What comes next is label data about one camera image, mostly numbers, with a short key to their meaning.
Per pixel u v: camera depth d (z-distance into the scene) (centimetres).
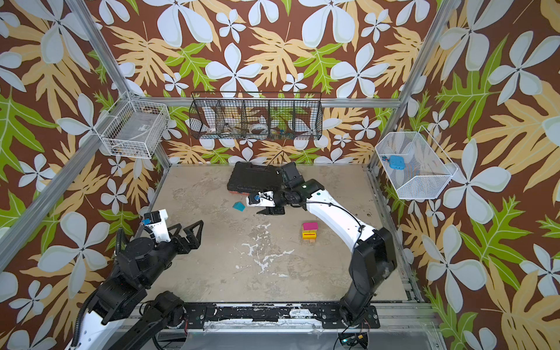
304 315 75
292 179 63
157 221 56
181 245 58
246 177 111
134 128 87
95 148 74
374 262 44
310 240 91
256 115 96
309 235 89
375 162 120
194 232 61
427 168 78
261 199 65
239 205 103
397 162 87
